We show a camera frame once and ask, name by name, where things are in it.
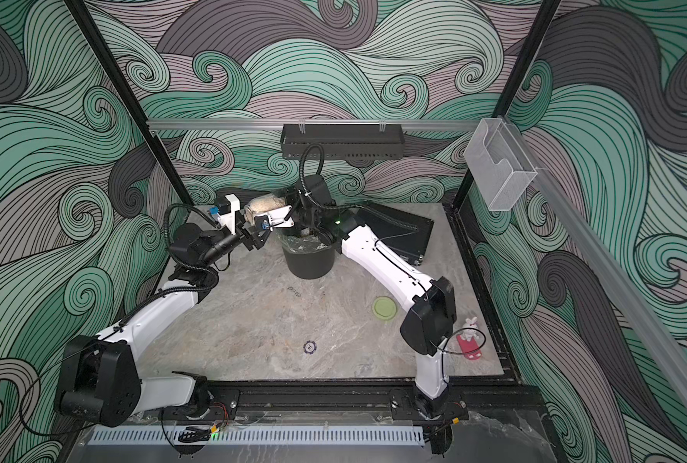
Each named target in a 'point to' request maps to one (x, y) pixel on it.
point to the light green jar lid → (385, 307)
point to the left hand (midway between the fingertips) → (266, 207)
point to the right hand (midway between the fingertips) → (276, 196)
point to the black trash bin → (310, 264)
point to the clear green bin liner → (302, 243)
